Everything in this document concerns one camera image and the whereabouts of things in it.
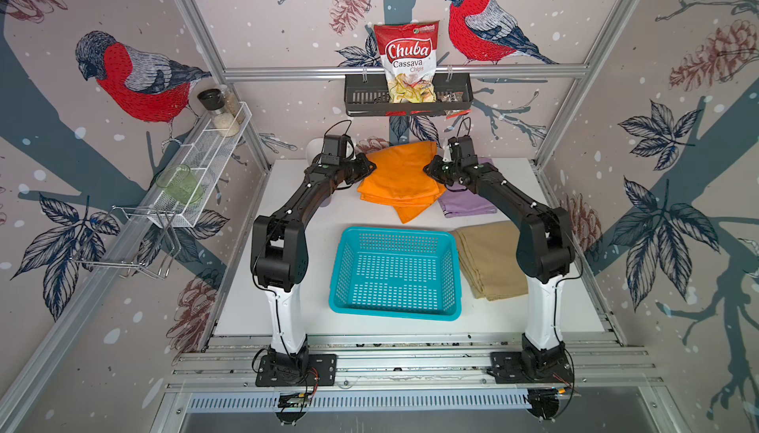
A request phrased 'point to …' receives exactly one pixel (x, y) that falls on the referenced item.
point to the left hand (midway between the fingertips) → (381, 159)
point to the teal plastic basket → (396, 273)
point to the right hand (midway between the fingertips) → (421, 166)
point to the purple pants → (460, 200)
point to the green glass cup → (180, 184)
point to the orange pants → (400, 181)
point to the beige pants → (489, 260)
